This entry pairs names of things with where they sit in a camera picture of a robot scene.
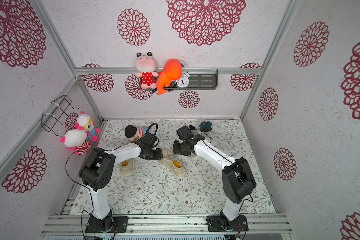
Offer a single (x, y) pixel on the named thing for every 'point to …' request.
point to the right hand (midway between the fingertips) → (174, 148)
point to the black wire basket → (50, 122)
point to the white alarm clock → (183, 82)
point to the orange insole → (177, 164)
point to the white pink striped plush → (75, 140)
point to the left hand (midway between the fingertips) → (160, 158)
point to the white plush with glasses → (85, 122)
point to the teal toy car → (205, 126)
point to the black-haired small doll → (133, 133)
